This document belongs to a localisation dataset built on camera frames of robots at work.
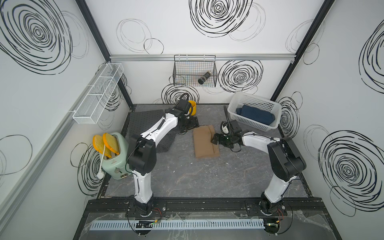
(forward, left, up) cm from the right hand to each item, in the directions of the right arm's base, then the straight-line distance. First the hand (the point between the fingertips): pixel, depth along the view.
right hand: (216, 142), depth 94 cm
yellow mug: (+28, +15, +5) cm, 32 cm away
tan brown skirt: (-3, +8, -1) cm, 9 cm away
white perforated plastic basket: (+40, -21, +1) cm, 45 cm away
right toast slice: (-10, +58, +16) cm, 61 cm away
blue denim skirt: (+23, -30, +3) cm, 38 cm away
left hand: (+5, +14, +10) cm, 18 cm away
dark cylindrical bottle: (+29, +9, +28) cm, 41 cm away
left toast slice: (-14, +61, +19) cm, 65 cm away
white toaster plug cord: (-25, +60, +10) cm, 65 cm away
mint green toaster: (-22, +50, +13) cm, 56 cm away
